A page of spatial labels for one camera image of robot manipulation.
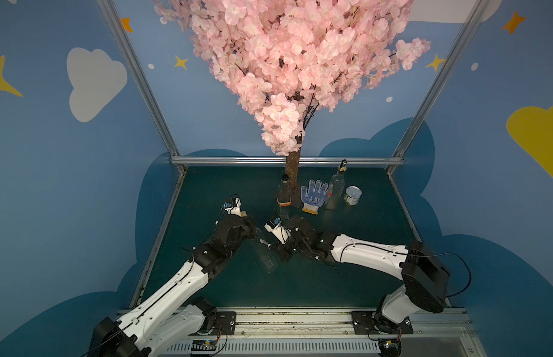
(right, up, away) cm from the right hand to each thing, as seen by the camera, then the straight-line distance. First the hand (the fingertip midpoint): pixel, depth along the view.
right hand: (275, 242), depth 81 cm
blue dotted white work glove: (+19, +16, +29) cm, 39 cm away
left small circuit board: (-24, -32, -8) cm, 41 cm away
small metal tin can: (+37, +17, +23) cm, 47 cm away
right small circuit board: (+39, -33, -8) cm, 52 cm away
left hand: (-8, +11, -3) cm, 14 cm away
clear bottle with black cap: (+4, +16, +12) cm, 20 cm away
